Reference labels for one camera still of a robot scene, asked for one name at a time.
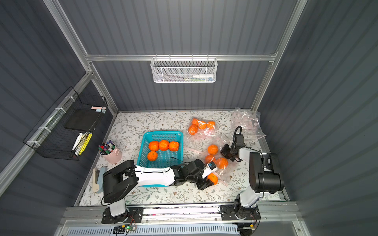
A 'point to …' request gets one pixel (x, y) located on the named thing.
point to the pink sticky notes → (98, 107)
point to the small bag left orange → (193, 129)
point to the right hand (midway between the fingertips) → (223, 152)
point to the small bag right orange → (211, 124)
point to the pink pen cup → (108, 150)
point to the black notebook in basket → (82, 120)
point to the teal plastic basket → (165, 159)
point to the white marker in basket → (78, 139)
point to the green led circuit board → (122, 229)
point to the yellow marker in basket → (85, 143)
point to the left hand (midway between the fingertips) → (211, 180)
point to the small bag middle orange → (202, 125)
